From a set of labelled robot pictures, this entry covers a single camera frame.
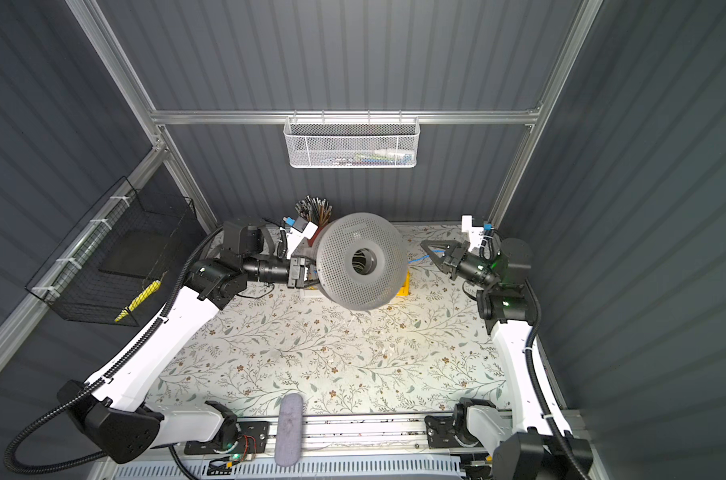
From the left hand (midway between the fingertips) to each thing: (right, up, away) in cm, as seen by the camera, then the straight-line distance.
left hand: (337, 277), depth 62 cm
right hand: (+19, +6, +3) cm, 20 cm away
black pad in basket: (-48, +5, +7) cm, 48 cm away
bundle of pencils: (-13, +21, +44) cm, 51 cm away
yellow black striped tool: (-46, -5, +8) cm, 47 cm away
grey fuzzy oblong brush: (-13, -38, +10) cm, 42 cm away
